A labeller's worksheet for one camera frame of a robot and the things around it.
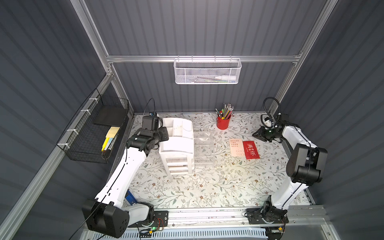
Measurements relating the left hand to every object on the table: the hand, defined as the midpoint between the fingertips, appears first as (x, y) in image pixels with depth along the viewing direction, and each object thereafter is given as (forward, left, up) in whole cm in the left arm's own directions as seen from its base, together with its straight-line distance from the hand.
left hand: (166, 132), depth 77 cm
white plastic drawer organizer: (-8, -6, -5) cm, 11 cm away
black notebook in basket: (+10, +30, +3) cm, 32 cm away
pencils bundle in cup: (+25, -37, -12) cm, 46 cm away
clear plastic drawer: (+5, -21, -25) cm, 33 cm away
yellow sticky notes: (-4, +27, +2) cm, 27 cm away
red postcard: (+3, -53, -25) cm, 59 cm away
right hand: (+8, -54, -13) cm, 56 cm away
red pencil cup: (+25, -37, -23) cm, 50 cm away
